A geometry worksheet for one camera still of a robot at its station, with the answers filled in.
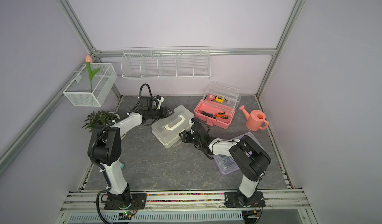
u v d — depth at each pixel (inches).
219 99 41.7
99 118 31.9
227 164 29.2
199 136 27.7
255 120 36.6
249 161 18.3
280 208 28.5
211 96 42.7
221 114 42.4
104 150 20.0
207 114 40.9
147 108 30.8
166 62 39.2
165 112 34.1
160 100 35.6
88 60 33.3
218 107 41.1
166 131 34.2
